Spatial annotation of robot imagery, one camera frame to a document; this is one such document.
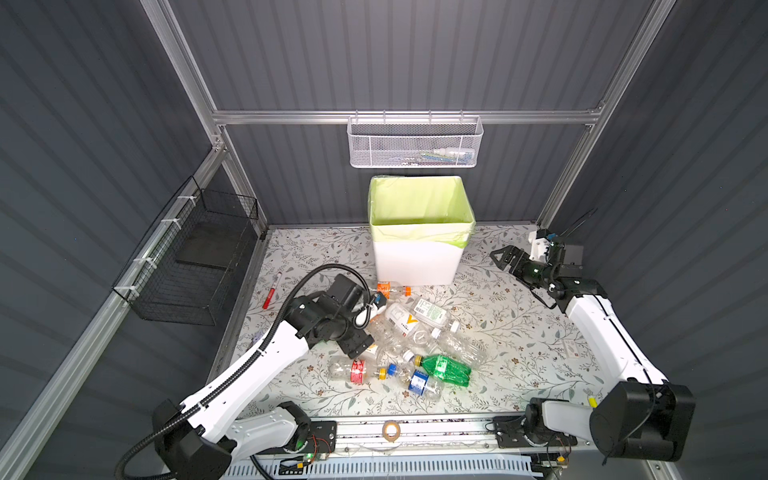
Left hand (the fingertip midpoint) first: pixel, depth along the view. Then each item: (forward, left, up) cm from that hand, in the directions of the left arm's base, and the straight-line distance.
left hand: (358, 328), depth 75 cm
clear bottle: (+2, -10, -14) cm, 18 cm away
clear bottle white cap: (-1, -33, -18) cm, 38 cm away
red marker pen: (+24, +31, -17) cm, 43 cm away
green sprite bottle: (-7, -23, -13) cm, 27 cm away
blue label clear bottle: (-11, -15, -11) cm, 21 cm away
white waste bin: (+22, -19, -3) cm, 30 cm away
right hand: (+15, -41, +6) cm, 44 cm away
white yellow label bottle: (+7, -12, -10) cm, 18 cm away
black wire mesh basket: (+14, +41, +12) cm, 45 cm away
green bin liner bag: (+41, -20, +4) cm, 46 cm away
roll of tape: (-22, -7, -17) cm, 29 cm away
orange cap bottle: (+21, -10, -14) cm, 26 cm away
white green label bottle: (+11, -20, -12) cm, 26 cm away
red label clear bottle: (-4, +6, -16) cm, 18 cm away
